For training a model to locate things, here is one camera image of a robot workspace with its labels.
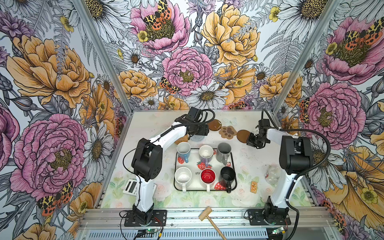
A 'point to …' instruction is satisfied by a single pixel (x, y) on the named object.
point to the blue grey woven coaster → (197, 138)
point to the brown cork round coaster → (242, 135)
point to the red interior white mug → (208, 176)
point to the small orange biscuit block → (253, 187)
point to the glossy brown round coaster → (215, 125)
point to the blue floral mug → (183, 149)
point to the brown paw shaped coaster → (227, 132)
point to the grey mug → (223, 153)
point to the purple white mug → (206, 153)
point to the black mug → (228, 175)
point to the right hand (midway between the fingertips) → (247, 146)
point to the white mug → (183, 177)
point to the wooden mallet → (206, 212)
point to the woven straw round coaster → (184, 138)
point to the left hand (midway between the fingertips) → (202, 134)
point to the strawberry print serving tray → (195, 175)
